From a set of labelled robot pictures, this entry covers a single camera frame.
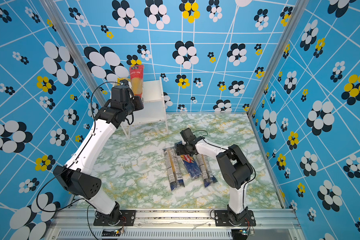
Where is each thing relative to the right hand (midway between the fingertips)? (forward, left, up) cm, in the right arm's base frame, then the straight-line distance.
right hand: (182, 150), depth 96 cm
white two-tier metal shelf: (+15, +17, +20) cm, 30 cm away
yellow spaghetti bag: (+30, +38, +33) cm, 59 cm away
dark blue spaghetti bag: (-11, -6, 0) cm, 13 cm away
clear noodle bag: (-12, +4, 0) cm, 13 cm away
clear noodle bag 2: (-17, -15, 0) cm, 23 cm away
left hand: (+11, +21, +35) cm, 42 cm away
